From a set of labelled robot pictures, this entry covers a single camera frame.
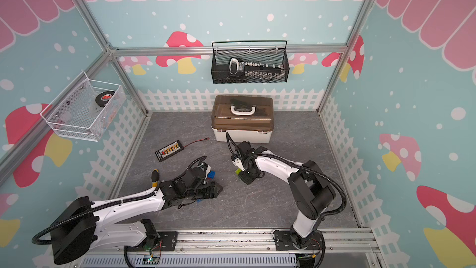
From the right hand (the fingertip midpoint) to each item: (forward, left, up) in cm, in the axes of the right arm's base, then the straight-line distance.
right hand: (248, 177), depth 89 cm
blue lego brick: (-14, +20, +11) cm, 27 cm away
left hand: (-8, +14, +3) cm, 17 cm away
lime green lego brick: (+3, +5, 0) cm, 6 cm away
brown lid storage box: (+22, 0, +18) cm, 28 cm away
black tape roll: (+22, +62, +33) cm, 73 cm away
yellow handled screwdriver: (+1, +46, -1) cm, 46 cm away
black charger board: (+16, +43, 0) cm, 46 cm away
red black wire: (+24, +29, -2) cm, 37 cm away
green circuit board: (-32, +39, -3) cm, 50 cm away
